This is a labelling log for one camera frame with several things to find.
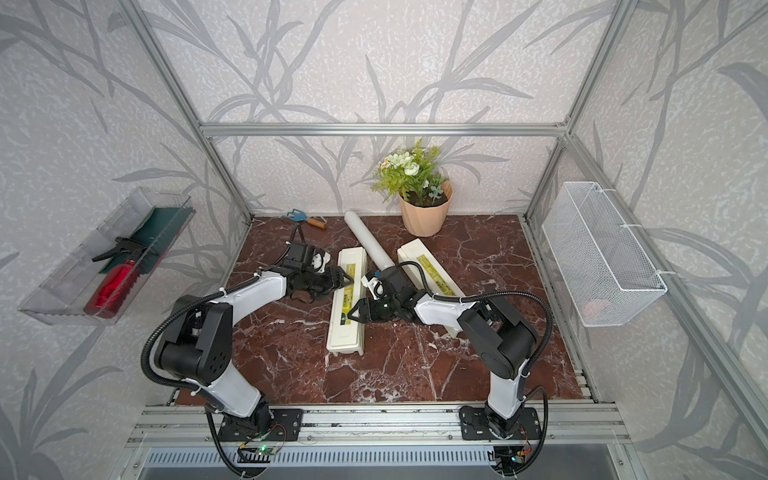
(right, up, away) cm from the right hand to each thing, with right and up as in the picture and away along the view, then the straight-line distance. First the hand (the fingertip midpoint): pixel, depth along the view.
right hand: (353, 316), depth 86 cm
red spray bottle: (-43, +12, -28) cm, 53 cm away
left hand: (-3, +8, +6) cm, 11 cm away
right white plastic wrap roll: (+4, +19, +19) cm, 27 cm away
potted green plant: (+22, +40, +20) cm, 50 cm away
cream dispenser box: (+25, +11, +7) cm, 28 cm away
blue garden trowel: (-28, +32, +34) cm, 55 cm away
